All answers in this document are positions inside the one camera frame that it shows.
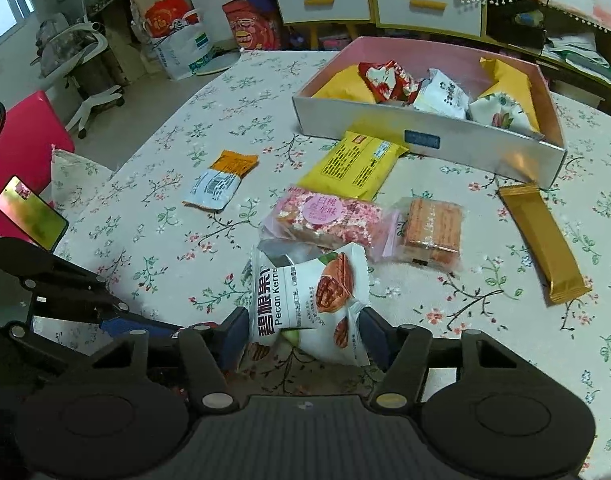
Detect red and white snack packet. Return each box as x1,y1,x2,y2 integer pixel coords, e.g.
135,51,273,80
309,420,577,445
358,60,421,106

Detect red and white bag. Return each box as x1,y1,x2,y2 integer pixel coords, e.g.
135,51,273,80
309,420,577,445
142,0,196,38

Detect plain yellow snack packet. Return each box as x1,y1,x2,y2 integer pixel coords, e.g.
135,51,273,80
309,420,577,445
478,57,541,133
311,62,379,105

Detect orange and white snack packet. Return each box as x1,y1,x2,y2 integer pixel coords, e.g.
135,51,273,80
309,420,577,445
182,149,260,212

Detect smartphone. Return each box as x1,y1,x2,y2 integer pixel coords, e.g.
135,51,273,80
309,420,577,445
0,175,70,252

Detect white folded bags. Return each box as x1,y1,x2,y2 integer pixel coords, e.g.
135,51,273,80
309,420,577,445
540,30,611,83

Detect pink and silver box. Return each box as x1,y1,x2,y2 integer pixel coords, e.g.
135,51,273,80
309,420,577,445
292,36,567,189

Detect clear wafer biscuit packet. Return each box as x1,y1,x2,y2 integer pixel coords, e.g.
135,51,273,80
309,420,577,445
393,196,469,273

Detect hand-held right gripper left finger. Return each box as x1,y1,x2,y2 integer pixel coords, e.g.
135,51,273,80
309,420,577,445
92,305,251,416

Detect red cartoon print bag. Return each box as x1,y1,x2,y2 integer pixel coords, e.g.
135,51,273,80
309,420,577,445
221,0,283,52

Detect pink sprinkled cake packet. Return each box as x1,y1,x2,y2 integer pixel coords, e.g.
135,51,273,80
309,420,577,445
260,186,401,261

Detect white plastic bag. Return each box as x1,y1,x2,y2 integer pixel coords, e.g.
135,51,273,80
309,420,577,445
152,10,216,81

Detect round pale tray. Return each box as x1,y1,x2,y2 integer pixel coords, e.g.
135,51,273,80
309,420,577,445
195,50,243,77

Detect red chair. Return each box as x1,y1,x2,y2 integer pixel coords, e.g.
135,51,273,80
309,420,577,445
0,91,76,246

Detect yellow printed biscuit packet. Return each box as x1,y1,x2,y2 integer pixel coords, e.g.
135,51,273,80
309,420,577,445
298,130,411,202

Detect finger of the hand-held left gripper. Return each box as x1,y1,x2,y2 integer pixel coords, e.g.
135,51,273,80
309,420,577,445
10,311,183,357
26,260,129,323

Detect gold bar packet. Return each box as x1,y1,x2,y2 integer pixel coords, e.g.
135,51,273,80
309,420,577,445
498,182,592,307

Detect floral tablecloth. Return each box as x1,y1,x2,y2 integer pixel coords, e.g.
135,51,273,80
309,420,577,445
32,50,611,480

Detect black bag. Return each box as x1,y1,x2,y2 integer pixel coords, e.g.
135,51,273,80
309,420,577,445
485,2,549,51

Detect white office chair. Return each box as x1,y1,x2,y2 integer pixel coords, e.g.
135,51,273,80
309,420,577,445
30,0,126,141

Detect white pecan snack packet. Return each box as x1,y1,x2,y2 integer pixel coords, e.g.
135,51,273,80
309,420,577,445
466,94,543,140
238,241,372,377
413,69,470,120

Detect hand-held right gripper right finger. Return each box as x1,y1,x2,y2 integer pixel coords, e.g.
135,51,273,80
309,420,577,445
358,306,523,416

